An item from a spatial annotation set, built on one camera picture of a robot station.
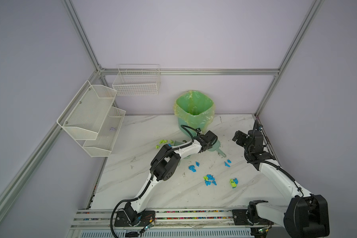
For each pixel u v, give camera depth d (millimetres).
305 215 408
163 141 1041
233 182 838
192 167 911
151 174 604
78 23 721
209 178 861
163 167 583
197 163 930
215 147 999
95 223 732
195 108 1079
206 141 782
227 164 931
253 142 633
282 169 513
